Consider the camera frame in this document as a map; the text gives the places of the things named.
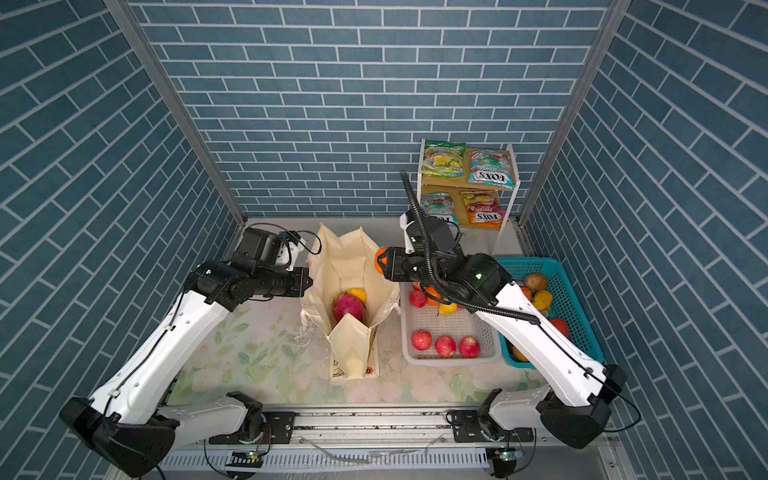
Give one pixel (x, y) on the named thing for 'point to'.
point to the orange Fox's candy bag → (483, 207)
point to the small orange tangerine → (435, 293)
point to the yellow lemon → (447, 309)
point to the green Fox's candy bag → (440, 205)
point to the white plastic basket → (458, 325)
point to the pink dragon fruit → (344, 303)
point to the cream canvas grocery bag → (342, 262)
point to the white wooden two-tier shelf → (468, 185)
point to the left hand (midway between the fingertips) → (315, 281)
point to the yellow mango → (358, 293)
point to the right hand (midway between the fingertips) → (380, 255)
